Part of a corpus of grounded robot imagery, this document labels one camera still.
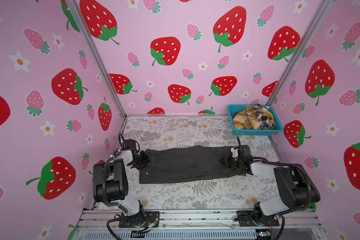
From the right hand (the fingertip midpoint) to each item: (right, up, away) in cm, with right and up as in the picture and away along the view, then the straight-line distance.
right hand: (218, 159), depth 92 cm
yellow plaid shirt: (+24, +26, +13) cm, 38 cm away
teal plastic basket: (+17, +35, +23) cm, 45 cm away
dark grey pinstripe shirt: (-21, -3, +1) cm, 21 cm away
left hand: (-44, 0, +2) cm, 44 cm away
